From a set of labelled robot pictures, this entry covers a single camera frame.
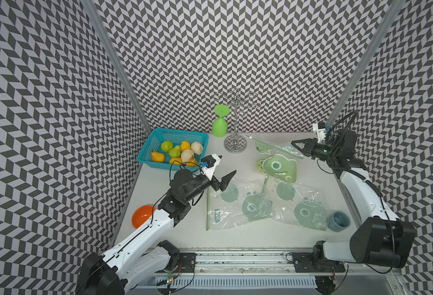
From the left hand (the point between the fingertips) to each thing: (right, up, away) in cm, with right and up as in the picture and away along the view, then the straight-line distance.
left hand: (227, 164), depth 69 cm
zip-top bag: (+7, -20, +20) cm, 29 cm away
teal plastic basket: (-42, +14, +43) cm, 61 cm away
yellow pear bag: (-24, +8, +36) cm, 44 cm away
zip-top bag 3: (+22, 0, +11) cm, 25 cm away
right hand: (+27, +7, +7) cm, 29 cm away
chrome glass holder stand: (+6, +9, +43) cm, 44 cm away
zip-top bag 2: (+35, -21, +22) cm, 46 cm away
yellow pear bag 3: (-28, 0, +33) cm, 43 cm away
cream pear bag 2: (-17, +7, +36) cm, 40 cm away
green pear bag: (-36, +8, +38) cm, 53 cm away
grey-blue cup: (+50, -26, +12) cm, 57 cm away
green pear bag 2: (-29, +4, +33) cm, 44 cm away
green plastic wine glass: (-4, +18, +20) cm, 27 cm away
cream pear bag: (-22, +3, +30) cm, 37 cm away
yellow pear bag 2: (-39, +2, +32) cm, 51 cm away
